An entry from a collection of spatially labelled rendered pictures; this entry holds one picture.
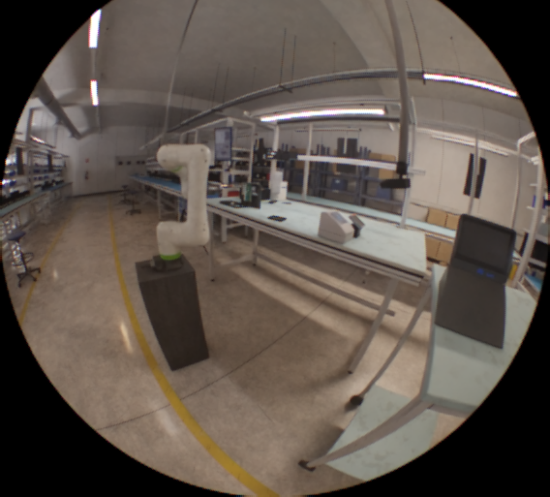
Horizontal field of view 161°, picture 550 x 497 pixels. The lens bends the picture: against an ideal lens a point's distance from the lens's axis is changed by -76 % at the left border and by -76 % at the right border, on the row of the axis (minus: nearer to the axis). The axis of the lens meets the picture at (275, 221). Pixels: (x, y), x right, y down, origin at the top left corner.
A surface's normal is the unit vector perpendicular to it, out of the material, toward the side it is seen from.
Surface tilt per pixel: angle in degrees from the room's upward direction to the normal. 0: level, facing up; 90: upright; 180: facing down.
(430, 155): 90
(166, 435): 0
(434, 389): 0
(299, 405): 0
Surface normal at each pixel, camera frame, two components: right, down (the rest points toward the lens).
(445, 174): -0.67, 0.14
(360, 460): 0.08, -0.96
